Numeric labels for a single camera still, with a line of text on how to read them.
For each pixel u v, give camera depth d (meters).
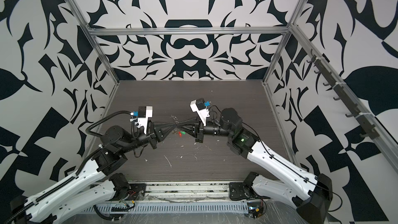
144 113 0.51
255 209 0.71
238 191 0.74
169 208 0.71
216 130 0.54
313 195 0.39
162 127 0.55
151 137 0.51
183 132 0.60
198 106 0.52
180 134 0.59
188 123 0.56
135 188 0.75
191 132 0.57
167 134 0.57
